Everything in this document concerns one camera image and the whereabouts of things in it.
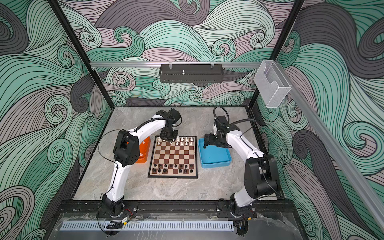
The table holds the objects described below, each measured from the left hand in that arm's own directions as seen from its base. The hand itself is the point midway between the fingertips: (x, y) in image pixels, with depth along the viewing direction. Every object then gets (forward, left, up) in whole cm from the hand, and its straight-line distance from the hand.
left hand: (173, 140), depth 94 cm
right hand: (-4, -24, +4) cm, 25 cm away
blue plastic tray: (-9, -26, -4) cm, 27 cm away
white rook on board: (+2, +9, -3) cm, 10 cm away
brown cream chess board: (-11, -2, -4) cm, 12 cm away
